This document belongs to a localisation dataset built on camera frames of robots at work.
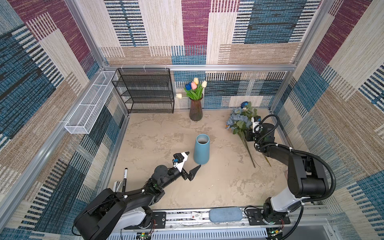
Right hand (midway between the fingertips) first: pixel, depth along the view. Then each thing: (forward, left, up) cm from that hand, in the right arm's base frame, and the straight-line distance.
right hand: (247, 130), depth 95 cm
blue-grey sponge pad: (-44, +20, -7) cm, 49 cm away
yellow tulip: (+24, +31, +21) cm, 44 cm away
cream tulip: (+22, +26, +19) cm, 39 cm away
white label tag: (-44, +33, -9) cm, 56 cm away
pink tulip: (+20, +32, +19) cm, 43 cm away
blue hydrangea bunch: (+6, +4, +2) cm, 7 cm away
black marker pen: (-26, +73, -8) cm, 78 cm away
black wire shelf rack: (+32, +67, +9) cm, 75 cm away
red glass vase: (+18, +31, 0) cm, 36 cm away
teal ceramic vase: (-16, +30, +1) cm, 34 cm away
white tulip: (+19, +42, +14) cm, 48 cm away
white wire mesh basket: (-9, +86, +24) cm, 89 cm away
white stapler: (-29, +76, -8) cm, 82 cm away
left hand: (-21, +34, +7) cm, 40 cm away
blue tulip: (+20, +36, +18) cm, 45 cm away
